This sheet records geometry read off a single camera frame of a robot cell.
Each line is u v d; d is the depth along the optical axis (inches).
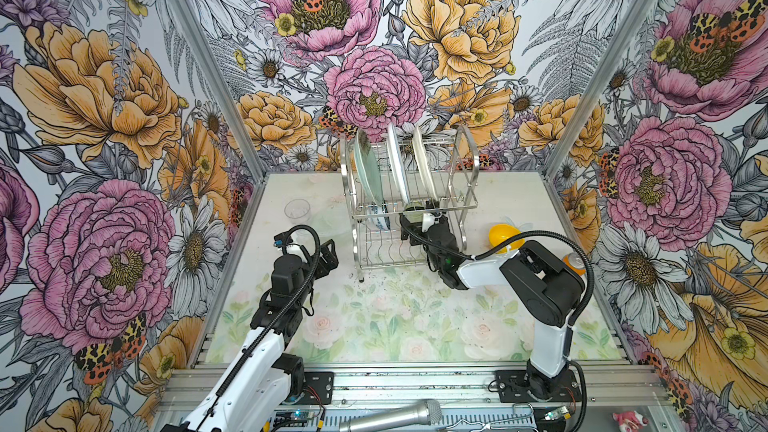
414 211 27.6
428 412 26.5
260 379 20.0
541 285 20.0
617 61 34.9
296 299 21.9
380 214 28.7
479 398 29.2
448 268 29.1
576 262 33.3
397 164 25.2
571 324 21.2
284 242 27.1
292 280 24.0
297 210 41.4
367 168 32.7
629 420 26.3
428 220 32.4
